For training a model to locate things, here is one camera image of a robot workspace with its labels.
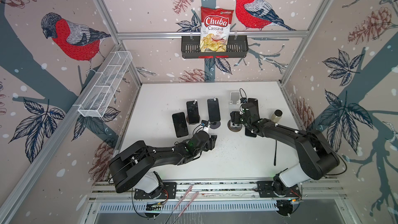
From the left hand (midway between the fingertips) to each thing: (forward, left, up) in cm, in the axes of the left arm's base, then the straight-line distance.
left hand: (216, 133), depth 85 cm
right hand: (+14, -12, 0) cm, 19 cm away
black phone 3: (+14, +1, +2) cm, 14 cm away
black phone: (+3, +20, +4) cm, 21 cm away
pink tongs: (-32, +15, -7) cm, 36 cm away
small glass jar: (+12, -37, 0) cm, 39 cm away
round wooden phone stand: (+7, -12, -8) cm, 15 cm away
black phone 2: (+12, +14, -1) cm, 18 cm away
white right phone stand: (+23, -13, -1) cm, 26 cm away
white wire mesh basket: (+16, +59, +23) cm, 65 cm away
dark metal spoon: (-13, -32, -8) cm, 35 cm away
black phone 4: (+30, -30, -9) cm, 43 cm away
